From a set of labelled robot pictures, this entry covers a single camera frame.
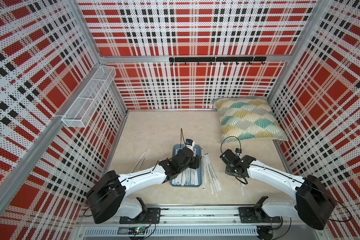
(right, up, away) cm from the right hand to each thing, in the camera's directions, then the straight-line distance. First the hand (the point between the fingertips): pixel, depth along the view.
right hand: (234, 169), depth 85 cm
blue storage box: (-26, -5, +1) cm, 26 cm away
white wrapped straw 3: (+3, -11, -5) cm, 13 cm away
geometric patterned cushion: (+12, +31, +8) cm, 34 cm away
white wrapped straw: (-14, -4, +3) cm, 15 cm away
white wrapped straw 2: (-57, +5, +10) cm, 58 cm away
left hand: (-21, +8, -2) cm, 23 cm away
